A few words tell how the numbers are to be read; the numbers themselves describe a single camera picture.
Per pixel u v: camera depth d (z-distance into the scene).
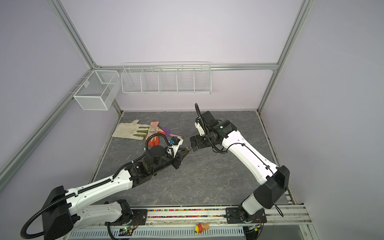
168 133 1.08
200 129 0.69
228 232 0.71
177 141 0.62
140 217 0.74
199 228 0.68
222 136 0.49
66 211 0.39
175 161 0.65
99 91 0.99
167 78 0.99
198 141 0.66
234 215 0.74
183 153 0.72
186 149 0.73
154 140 1.02
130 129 1.11
